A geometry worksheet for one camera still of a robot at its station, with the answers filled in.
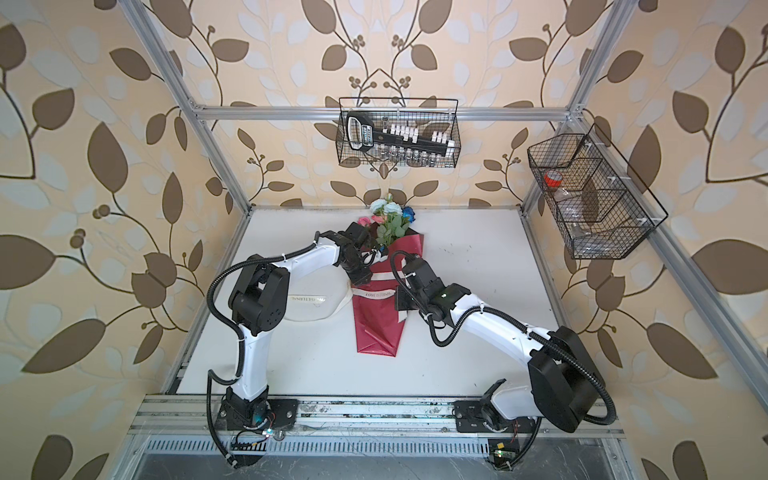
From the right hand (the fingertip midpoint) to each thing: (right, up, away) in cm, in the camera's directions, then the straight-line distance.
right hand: (397, 297), depth 84 cm
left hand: (-10, +6, +14) cm, 18 cm away
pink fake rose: (-7, +24, +30) cm, 39 cm away
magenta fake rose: (-12, +23, +32) cm, 41 cm away
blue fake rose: (+4, +27, +29) cm, 40 cm away
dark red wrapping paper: (-5, -9, +5) cm, 12 cm away
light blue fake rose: (-6, +29, +30) cm, 42 cm away
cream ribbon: (-24, -1, +11) cm, 27 cm away
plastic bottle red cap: (+46, +34, +4) cm, 57 cm away
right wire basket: (+51, +24, -10) cm, 57 cm away
